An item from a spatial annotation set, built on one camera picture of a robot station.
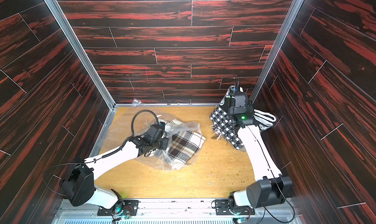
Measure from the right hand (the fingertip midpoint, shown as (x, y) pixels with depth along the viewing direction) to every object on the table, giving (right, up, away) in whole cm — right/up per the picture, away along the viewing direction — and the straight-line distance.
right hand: (254, 106), depth 72 cm
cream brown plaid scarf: (-36, -23, +24) cm, 49 cm away
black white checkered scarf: (-11, -11, +19) cm, 25 cm away
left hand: (-45, -20, +15) cm, 52 cm away
